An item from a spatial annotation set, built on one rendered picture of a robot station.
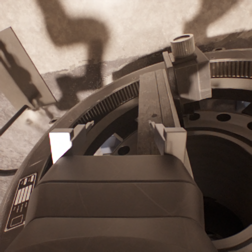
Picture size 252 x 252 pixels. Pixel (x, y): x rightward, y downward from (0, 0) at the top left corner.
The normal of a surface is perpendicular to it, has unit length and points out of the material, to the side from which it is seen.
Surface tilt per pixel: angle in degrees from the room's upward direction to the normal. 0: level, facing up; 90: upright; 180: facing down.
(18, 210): 90
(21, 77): 0
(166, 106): 90
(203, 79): 2
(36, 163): 90
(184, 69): 2
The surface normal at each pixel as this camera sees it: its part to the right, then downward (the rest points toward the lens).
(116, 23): -0.11, 0.63
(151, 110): -0.32, -0.75
